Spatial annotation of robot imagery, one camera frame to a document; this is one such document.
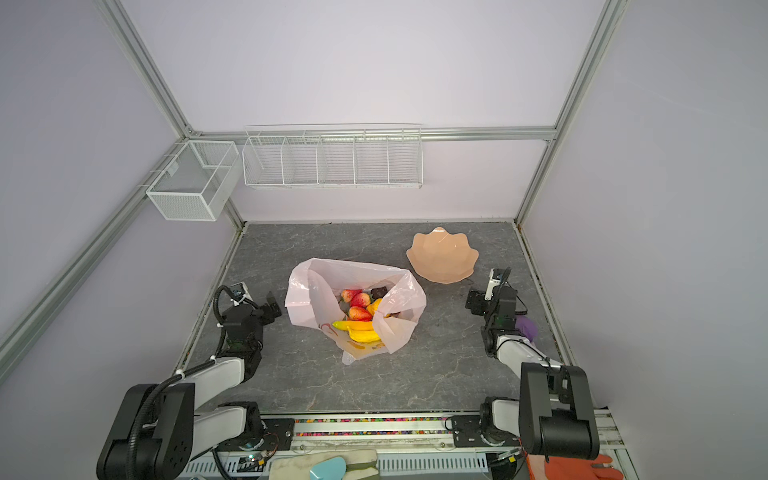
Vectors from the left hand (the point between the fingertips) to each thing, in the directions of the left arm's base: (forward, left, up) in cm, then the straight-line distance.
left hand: (256, 300), depth 88 cm
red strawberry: (+1, -30, -5) cm, 31 cm away
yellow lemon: (-2, -34, -6) cm, 35 cm away
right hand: (-1, -70, -1) cm, 70 cm away
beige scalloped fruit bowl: (+18, -60, -8) cm, 63 cm away
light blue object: (-42, -24, -8) cm, 49 cm away
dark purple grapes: (+2, -36, -4) cm, 36 cm away
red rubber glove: (-46, -79, -8) cm, 92 cm away
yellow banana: (-8, -29, -4) cm, 30 cm away
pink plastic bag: (-13, -22, +21) cm, 34 cm away
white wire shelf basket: (+43, -41, +19) cm, 63 cm away
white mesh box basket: (+34, +19, +18) cm, 43 cm away
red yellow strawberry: (+2, -27, -4) cm, 27 cm away
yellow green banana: (-11, -32, -6) cm, 34 cm away
